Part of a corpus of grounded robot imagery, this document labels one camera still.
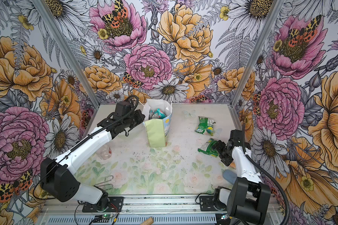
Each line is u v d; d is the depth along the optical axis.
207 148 0.89
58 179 0.41
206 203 0.74
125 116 0.58
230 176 0.82
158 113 0.94
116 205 0.73
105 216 0.71
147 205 0.76
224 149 0.73
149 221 0.68
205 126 1.02
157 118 0.79
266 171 0.44
